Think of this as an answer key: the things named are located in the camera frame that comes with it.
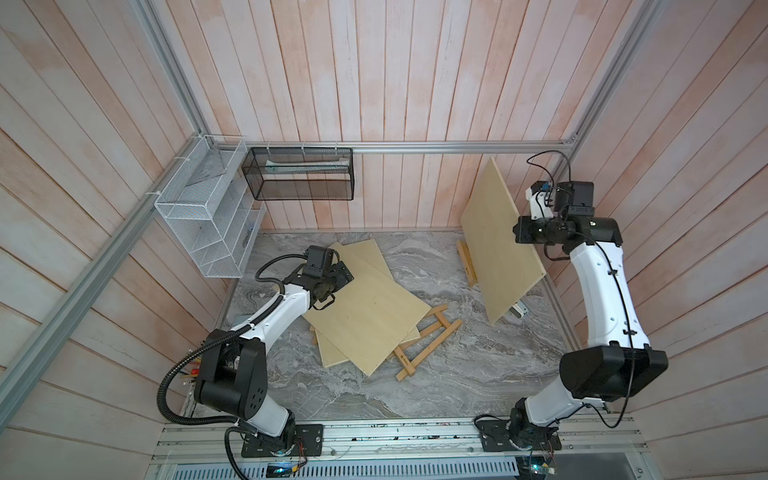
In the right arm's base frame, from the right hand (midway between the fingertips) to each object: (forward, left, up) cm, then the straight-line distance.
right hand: (515, 223), depth 78 cm
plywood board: (-16, +7, +1) cm, 17 cm away
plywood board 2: (-16, +40, -25) cm, 49 cm away
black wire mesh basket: (+30, +65, -5) cm, 72 cm away
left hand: (-6, +48, -19) cm, 52 cm away
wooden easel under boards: (-23, +26, -31) cm, 47 cm away
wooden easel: (+7, +5, -27) cm, 29 cm away
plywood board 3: (+14, +42, -29) cm, 53 cm away
